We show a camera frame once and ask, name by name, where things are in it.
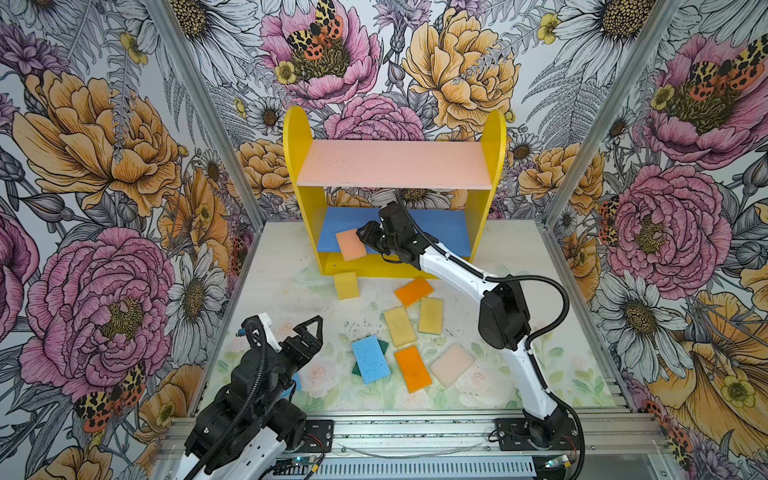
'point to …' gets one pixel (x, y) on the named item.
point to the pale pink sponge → (451, 364)
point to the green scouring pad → (356, 370)
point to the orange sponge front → (414, 370)
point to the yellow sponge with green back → (431, 315)
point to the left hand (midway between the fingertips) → (314, 337)
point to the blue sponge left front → (297, 381)
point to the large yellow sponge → (400, 325)
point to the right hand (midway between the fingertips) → (360, 240)
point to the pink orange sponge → (351, 246)
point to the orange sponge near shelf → (414, 291)
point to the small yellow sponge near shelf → (347, 286)
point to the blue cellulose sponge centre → (370, 359)
